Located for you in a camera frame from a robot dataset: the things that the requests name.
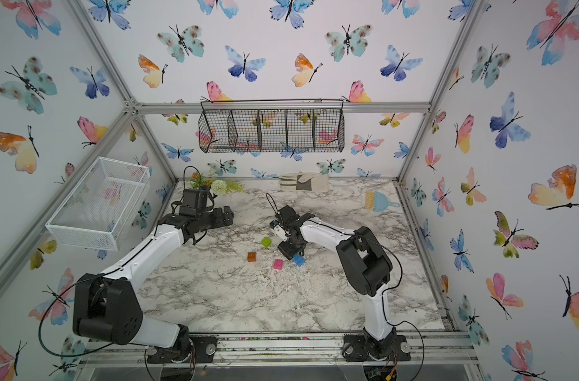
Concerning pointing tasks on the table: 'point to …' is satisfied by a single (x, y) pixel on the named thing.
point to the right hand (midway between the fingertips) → (291, 246)
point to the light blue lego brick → (298, 259)
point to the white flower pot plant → (216, 186)
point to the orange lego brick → (251, 257)
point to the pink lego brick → (278, 264)
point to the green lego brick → (266, 242)
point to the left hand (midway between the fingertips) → (225, 213)
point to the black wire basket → (281, 125)
